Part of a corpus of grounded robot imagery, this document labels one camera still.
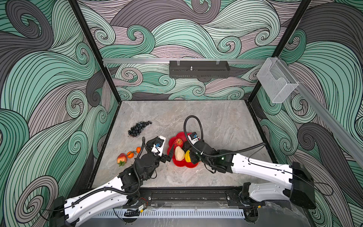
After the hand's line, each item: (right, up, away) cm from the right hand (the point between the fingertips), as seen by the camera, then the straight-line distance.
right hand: (189, 150), depth 77 cm
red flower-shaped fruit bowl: (-12, -4, +10) cm, 16 cm away
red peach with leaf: (-40, -7, +6) cm, 41 cm away
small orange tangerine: (-31, -2, +10) cm, 33 cm away
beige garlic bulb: (-5, -4, +6) cm, 9 cm away
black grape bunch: (-36, +9, +21) cm, 43 cm away
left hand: (-13, +6, -4) cm, 15 cm away
